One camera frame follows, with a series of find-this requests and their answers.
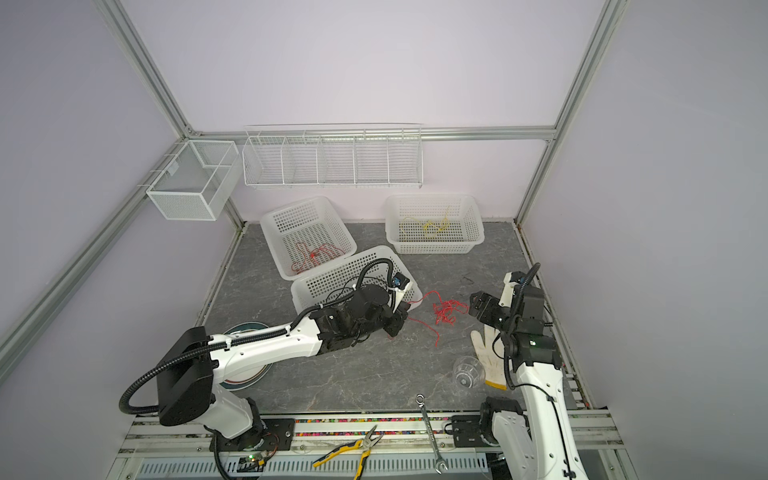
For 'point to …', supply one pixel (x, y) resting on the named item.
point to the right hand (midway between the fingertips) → (488, 303)
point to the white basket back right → (433, 224)
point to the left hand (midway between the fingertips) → (408, 309)
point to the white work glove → (491, 356)
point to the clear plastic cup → (469, 372)
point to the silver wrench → (421, 399)
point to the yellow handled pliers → (365, 445)
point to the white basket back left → (306, 238)
